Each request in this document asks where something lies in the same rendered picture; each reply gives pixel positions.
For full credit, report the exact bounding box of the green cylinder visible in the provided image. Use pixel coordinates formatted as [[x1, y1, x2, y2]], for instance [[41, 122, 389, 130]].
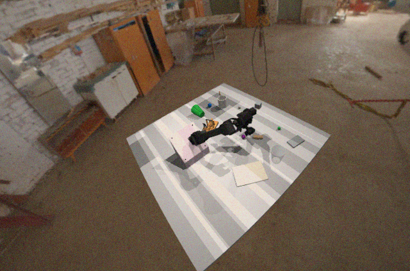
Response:
[[191, 104, 204, 117]]

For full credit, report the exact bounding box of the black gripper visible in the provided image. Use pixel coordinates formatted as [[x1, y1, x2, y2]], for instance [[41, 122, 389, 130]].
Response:
[[233, 120, 255, 136]]

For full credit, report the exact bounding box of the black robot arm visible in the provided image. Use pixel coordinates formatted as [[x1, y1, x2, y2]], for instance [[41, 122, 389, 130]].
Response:
[[188, 107, 257, 146]]

